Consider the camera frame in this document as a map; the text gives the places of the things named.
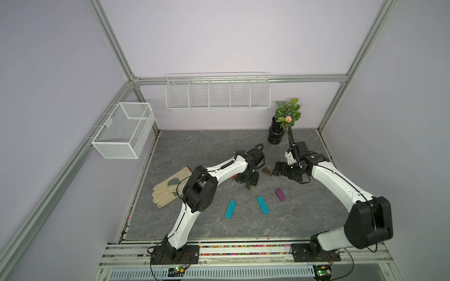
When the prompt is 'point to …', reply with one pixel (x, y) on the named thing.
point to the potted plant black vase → (286, 113)
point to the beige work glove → (167, 191)
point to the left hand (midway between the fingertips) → (250, 182)
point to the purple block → (280, 194)
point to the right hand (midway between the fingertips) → (280, 172)
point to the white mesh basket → (125, 130)
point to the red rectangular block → (234, 176)
